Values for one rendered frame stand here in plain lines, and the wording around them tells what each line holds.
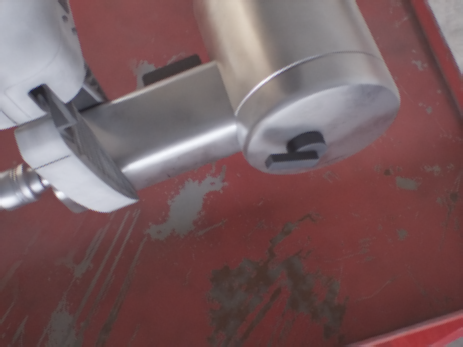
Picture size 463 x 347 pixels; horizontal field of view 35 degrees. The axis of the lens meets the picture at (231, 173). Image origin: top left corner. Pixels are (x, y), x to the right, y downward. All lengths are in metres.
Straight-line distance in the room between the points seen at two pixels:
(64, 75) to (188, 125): 0.13
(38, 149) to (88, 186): 0.05
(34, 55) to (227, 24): 0.16
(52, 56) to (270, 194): 0.29
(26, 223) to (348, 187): 0.24
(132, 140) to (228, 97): 0.06
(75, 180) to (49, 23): 0.10
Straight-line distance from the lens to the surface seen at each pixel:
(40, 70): 0.29
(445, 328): 0.70
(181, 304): 0.53
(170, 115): 0.42
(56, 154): 0.34
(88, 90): 0.43
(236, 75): 0.41
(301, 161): 0.40
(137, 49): 0.60
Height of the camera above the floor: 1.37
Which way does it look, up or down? 69 degrees down
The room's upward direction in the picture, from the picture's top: straight up
